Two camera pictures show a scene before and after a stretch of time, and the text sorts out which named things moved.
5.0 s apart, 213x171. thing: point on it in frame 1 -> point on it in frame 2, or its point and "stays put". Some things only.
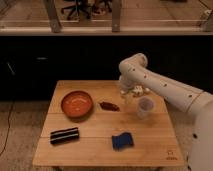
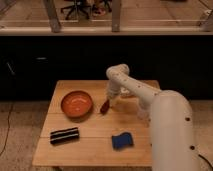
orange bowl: x=77 y=105 stays put
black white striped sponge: x=64 y=135 stays put
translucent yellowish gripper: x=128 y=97 -> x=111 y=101
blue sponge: x=121 y=141 stays put
